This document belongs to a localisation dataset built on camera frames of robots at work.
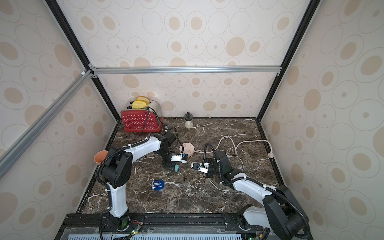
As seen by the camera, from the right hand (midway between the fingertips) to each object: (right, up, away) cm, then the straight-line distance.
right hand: (198, 164), depth 84 cm
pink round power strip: (-6, +7, +15) cm, 18 cm away
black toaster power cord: (-24, +22, +28) cm, 43 cm away
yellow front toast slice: (-41, +37, +18) cm, 58 cm away
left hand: (-13, -1, +6) cm, 15 cm away
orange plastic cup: (-59, +4, +6) cm, 60 cm away
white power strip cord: (+49, +3, +15) cm, 51 cm away
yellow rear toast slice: (-39, +42, +22) cm, 62 cm away
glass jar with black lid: (-7, +29, +22) cm, 37 cm away
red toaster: (-39, +26, +19) cm, 50 cm away
